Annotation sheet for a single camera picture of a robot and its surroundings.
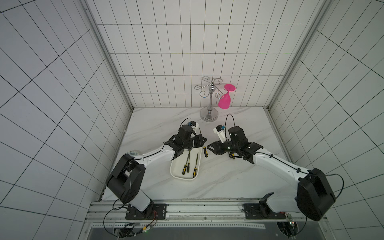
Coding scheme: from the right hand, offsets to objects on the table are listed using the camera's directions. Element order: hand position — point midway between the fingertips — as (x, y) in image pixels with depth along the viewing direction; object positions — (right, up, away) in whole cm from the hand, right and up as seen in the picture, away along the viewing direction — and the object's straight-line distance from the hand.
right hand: (204, 147), depth 80 cm
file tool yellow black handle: (-11, -14, +7) cm, 19 cm away
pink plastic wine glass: (+16, +29, +22) cm, 39 cm away
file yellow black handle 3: (+1, -3, +1) cm, 3 cm away
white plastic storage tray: (-16, -12, +8) cm, 21 cm away
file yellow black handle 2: (-5, -14, +5) cm, 16 cm away
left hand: (0, +2, +4) cm, 4 cm away
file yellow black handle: (-9, -12, +9) cm, 17 cm away
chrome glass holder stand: (+3, +36, +13) cm, 39 cm away
